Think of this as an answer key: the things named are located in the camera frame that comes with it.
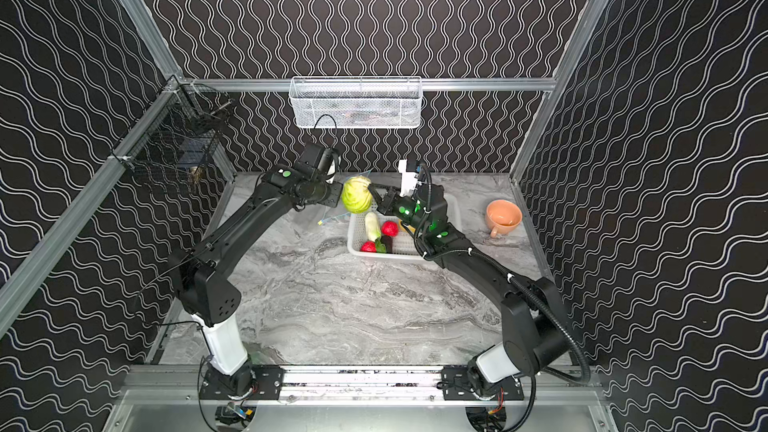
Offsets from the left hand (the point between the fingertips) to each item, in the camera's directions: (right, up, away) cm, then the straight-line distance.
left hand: (341, 192), depth 83 cm
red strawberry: (+13, -11, +16) cm, 24 cm away
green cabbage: (+5, -1, -9) cm, 10 cm away
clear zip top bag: (+1, -5, -8) cm, 9 cm away
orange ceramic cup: (+53, -8, +22) cm, 59 cm away
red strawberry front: (+7, -17, +10) cm, 21 cm away
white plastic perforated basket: (+18, -17, +17) cm, 30 cm away
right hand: (+8, +1, -7) cm, 10 cm away
